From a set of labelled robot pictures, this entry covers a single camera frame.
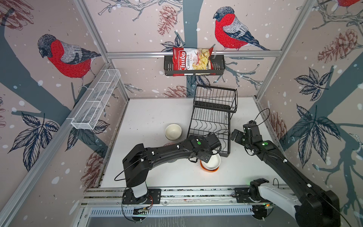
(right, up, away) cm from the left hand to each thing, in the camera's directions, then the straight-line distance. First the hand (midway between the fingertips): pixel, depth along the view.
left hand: (206, 156), depth 77 cm
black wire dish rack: (+5, +26, +8) cm, 27 cm away
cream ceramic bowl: (-20, +10, +19) cm, 29 cm away
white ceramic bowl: (+5, -4, +2) cm, 7 cm away
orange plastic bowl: (+2, -8, -1) cm, 8 cm away
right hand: (+19, +9, +7) cm, 22 cm away
